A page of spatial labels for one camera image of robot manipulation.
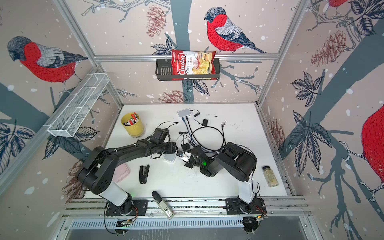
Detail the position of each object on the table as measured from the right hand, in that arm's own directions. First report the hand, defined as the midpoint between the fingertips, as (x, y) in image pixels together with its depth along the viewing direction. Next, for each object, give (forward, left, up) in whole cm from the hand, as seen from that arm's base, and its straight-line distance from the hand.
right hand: (180, 156), depth 92 cm
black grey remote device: (-30, +2, +3) cm, 30 cm away
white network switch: (-2, +6, +2) cm, 7 cm away
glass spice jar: (-11, -51, +2) cm, 52 cm away
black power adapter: (+7, -2, +1) cm, 7 cm away
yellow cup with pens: (+17, +33, +13) cm, 39 cm away
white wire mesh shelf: (+11, +53, +33) cm, 63 cm away
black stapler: (-12, +20, +2) cm, 23 cm away
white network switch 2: (+36, +2, +1) cm, 36 cm away
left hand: (+3, +4, +4) cm, 7 cm away
